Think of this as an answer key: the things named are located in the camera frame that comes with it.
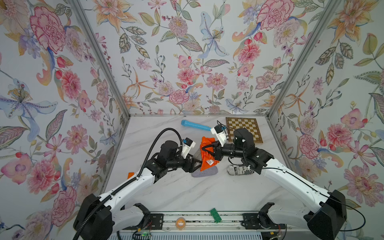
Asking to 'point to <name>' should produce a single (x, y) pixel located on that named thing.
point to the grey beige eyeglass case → (198, 155)
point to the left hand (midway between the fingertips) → (201, 162)
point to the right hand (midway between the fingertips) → (204, 145)
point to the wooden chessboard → (233, 123)
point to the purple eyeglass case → (210, 171)
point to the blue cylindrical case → (191, 124)
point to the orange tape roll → (180, 223)
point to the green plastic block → (215, 215)
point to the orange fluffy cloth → (207, 160)
